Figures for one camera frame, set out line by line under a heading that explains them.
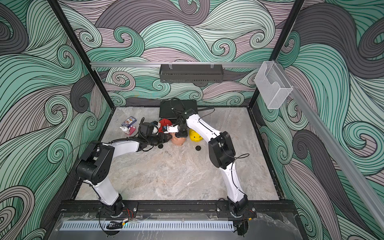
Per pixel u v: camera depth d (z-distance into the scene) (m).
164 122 0.98
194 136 0.92
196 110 0.71
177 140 0.91
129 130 1.01
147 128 0.75
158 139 0.83
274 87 0.76
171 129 0.82
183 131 0.81
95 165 0.48
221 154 0.55
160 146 0.97
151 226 0.76
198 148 0.97
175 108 0.76
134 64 1.79
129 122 1.08
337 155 0.51
